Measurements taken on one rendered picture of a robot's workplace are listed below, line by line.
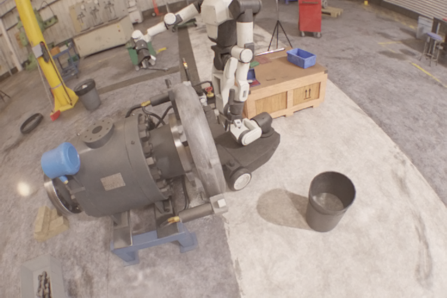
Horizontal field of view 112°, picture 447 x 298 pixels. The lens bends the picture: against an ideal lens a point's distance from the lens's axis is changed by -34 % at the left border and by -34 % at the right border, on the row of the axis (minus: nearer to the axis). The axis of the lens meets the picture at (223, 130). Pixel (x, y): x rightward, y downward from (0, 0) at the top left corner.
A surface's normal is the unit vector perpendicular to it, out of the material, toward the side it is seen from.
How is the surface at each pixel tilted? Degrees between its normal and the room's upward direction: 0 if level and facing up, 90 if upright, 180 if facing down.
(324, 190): 87
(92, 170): 44
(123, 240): 0
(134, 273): 0
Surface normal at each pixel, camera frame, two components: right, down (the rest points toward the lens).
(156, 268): -0.15, -0.75
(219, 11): -0.25, 0.51
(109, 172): 0.14, -0.01
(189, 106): -0.03, -0.52
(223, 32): -0.24, 0.69
